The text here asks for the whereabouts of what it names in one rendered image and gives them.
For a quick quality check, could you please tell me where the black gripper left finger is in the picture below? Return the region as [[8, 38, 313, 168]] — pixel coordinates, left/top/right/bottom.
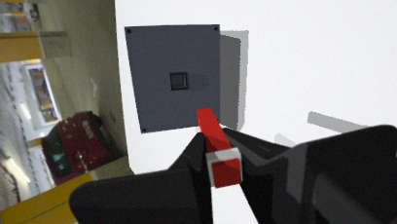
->
[[68, 131, 213, 224]]

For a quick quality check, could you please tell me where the dark grey square panel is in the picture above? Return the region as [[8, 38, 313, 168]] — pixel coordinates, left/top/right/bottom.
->
[[125, 24, 221, 134]]

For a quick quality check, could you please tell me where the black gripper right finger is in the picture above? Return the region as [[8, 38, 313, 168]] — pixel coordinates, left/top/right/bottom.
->
[[222, 124, 397, 224]]

